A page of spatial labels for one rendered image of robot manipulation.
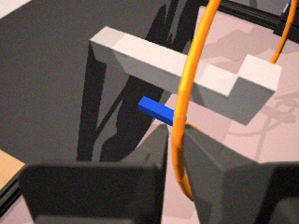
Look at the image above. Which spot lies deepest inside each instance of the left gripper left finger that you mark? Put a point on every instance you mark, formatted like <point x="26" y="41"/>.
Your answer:
<point x="130" y="189"/>

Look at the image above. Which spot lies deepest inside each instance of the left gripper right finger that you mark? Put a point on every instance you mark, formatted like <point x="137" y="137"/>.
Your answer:
<point x="230" y="188"/>

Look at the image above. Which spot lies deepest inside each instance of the orange patch cord with blue plug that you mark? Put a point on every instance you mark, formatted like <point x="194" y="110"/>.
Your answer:
<point x="185" y="87"/>

